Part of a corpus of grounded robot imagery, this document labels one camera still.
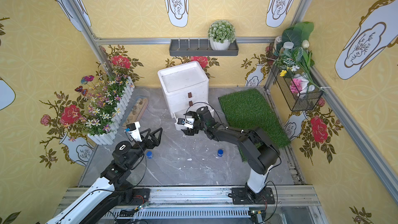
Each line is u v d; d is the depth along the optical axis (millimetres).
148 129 796
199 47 923
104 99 905
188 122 742
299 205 734
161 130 734
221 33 732
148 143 684
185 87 881
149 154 838
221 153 857
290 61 747
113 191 567
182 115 885
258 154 468
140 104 1073
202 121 712
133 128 674
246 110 1062
